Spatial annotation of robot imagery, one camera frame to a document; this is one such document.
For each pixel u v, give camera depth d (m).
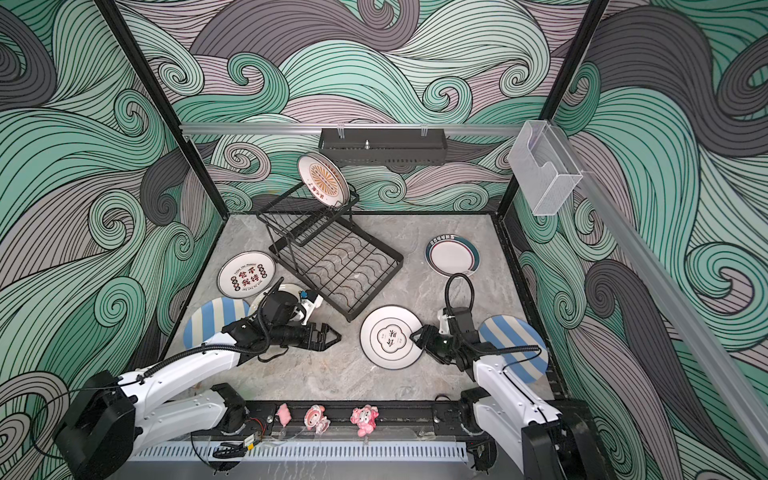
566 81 0.83
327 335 0.72
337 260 1.04
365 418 0.70
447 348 0.71
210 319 0.90
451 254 1.08
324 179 0.90
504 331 0.88
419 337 0.78
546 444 0.40
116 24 0.73
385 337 0.87
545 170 0.78
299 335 0.70
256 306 0.64
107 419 0.39
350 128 0.95
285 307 0.65
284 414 0.73
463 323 0.67
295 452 0.70
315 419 0.71
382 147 0.95
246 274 1.01
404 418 0.74
